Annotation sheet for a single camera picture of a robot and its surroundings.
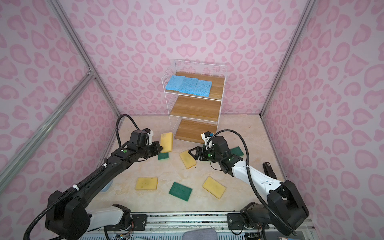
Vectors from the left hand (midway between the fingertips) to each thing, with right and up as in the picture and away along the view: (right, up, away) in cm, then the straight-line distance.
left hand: (163, 145), depth 82 cm
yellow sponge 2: (-10, -22, +3) cm, 25 cm away
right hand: (+17, -3, -4) cm, 17 cm away
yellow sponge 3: (+28, -23, +1) cm, 36 cm away
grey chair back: (+12, -39, -9) cm, 42 cm away
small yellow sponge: (+1, +1, +2) cm, 3 cm away
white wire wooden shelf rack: (+15, +17, +5) cm, 23 cm away
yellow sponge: (+13, -11, +13) cm, 22 cm away
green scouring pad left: (-3, -8, +13) cm, 15 cm away
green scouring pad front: (+10, -25, 0) cm, 27 cm away
